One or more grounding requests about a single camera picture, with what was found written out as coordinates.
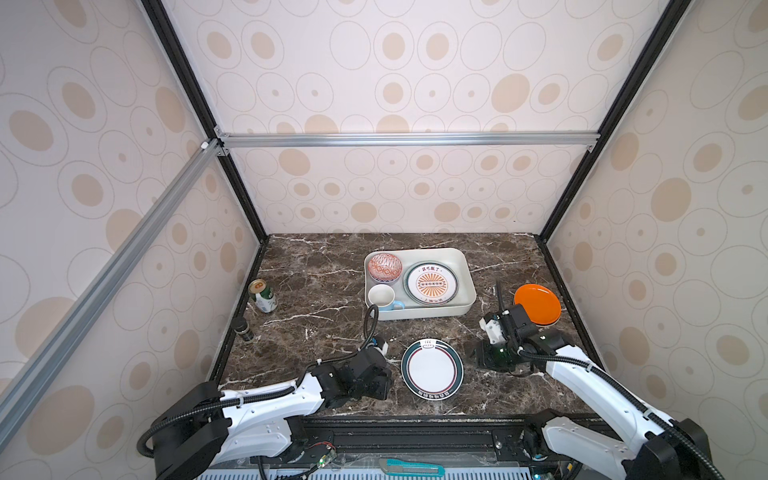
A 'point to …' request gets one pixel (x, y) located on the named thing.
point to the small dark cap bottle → (241, 327)
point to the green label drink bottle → (264, 297)
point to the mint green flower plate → (406, 287)
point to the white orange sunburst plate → (432, 282)
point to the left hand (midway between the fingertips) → (400, 382)
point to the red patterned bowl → (384, 268)
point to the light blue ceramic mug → (383, 296)
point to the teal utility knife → (399, 467)
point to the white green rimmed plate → (432, 369)
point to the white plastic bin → (459, 259)
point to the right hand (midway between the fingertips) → (473, 359)
